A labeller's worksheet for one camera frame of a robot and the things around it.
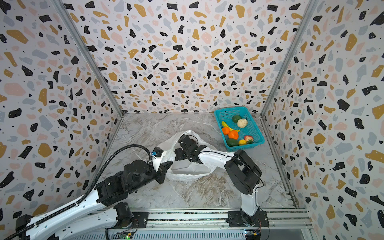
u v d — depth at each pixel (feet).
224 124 3.69
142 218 2.44
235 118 3.76
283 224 2.43
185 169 2.92
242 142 3.28
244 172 1.60
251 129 3.46
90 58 2.88
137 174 1.60
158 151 1.86
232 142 3.25
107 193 1.56
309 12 2.36
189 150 2.31
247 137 3.38
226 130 3.46
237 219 2.45
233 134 3.37
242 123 3.58
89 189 1.49
